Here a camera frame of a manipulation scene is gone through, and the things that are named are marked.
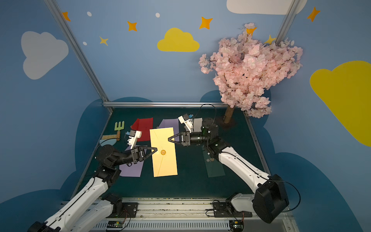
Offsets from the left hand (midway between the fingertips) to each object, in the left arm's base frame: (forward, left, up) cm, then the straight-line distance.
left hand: (157, 149), depth 64 cm
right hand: (+4, -7, +3) cm, 8 cm away
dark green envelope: (+5, -31, -30) cm, 43 cm away
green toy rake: (+33, +39, -30) cm, 59 cm away
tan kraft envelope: (-4, -3, -4) cm, 6 cm away
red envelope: (+37, +21, -30) cm, 52 cm away
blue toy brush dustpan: (+24, +43, -32) cm, 58 cm away
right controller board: (-26, -40, -32) cm, 57 cm away
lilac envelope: (+41, +2, -31) cm, 51 cm away
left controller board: (-27, +22, -31) cm, 46 cm away
